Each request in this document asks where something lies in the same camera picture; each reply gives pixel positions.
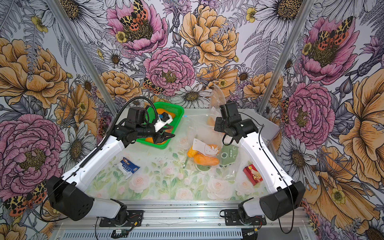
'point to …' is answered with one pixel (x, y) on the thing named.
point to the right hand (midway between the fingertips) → (219, 127)
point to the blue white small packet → (126, 167)
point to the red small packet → (251, 172)
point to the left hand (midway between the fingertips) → (170, 134)
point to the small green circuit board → (120, 231)
